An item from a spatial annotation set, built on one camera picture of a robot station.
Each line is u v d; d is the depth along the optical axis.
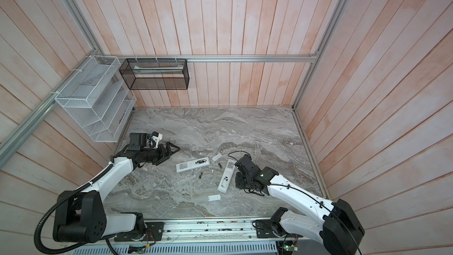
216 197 0.83
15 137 0.53
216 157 0.96
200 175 0.90
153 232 0.73
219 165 0.93
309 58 0.95
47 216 0.37
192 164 0.93
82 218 0.41
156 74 1.04
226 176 0.88
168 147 0.77
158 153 0.76
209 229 0.75
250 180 0.61
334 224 0.40
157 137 0.81
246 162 0.63
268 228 0.73
